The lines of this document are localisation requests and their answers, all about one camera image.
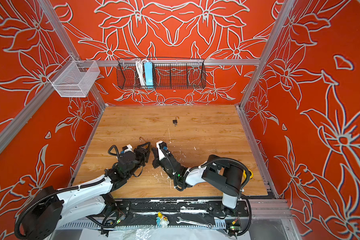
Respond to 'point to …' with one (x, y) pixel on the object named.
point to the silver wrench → (209, 225)
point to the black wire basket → (161, 73)
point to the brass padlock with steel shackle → (142, 140)
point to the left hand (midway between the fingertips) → (153, 145)
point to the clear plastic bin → (74, 78)
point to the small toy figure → (162, 221)
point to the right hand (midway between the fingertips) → (148, 149)
